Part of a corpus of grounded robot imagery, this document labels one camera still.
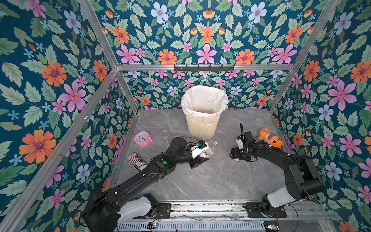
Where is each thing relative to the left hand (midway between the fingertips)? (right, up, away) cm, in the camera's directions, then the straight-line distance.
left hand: (207, 153), depth 72 cm
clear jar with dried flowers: (-25, +9, +14) cm, 30 cm away
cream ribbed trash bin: (-2, +12, +18) cm, 22 cm away
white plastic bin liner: (-1, +31, +25) cm, 39 cm away
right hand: (+21, -4, +20) cm, 29 cm away
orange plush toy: (+43, +5, +19) cm, 47 cm away
